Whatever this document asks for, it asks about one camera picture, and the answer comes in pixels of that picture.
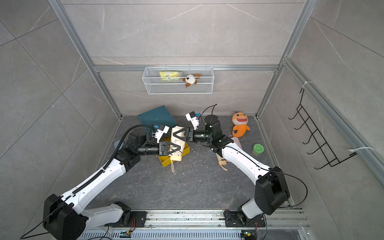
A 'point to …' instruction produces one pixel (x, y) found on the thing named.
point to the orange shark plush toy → (240, 120)
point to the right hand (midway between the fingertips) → (176, 136)
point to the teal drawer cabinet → (157, 116)
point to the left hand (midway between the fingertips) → (180, 147)
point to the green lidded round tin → (258, 149)
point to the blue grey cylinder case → (116, 143)
